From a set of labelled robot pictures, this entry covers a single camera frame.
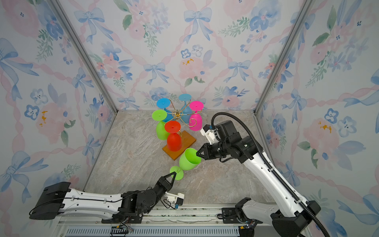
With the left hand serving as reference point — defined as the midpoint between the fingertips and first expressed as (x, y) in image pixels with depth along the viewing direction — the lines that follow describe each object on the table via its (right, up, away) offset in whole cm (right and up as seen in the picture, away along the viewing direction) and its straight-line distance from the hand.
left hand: (172, 169), depth 70 cm
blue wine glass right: (+5, +29, +18) cm, 35 cm away
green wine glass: (+8, +6, -10) cm, 14 cm away
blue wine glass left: (-5, +33, +8) cm, 34 cm away
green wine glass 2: (-6, +26, +2) cm, 26 cm away
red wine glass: (0, +14, +4) cm, 14 cm away
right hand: (+12, +8, -4) cm, 15 cm away
